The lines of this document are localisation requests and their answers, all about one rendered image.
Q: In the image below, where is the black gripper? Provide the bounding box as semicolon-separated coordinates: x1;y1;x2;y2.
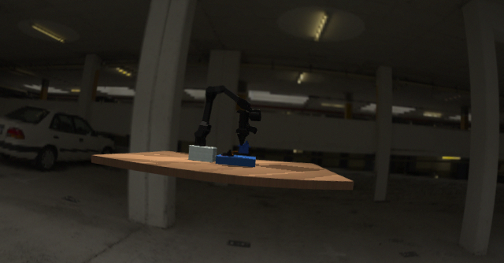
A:
236;120;250;146

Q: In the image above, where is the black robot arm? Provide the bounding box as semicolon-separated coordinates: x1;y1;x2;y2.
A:
194;86;261;146

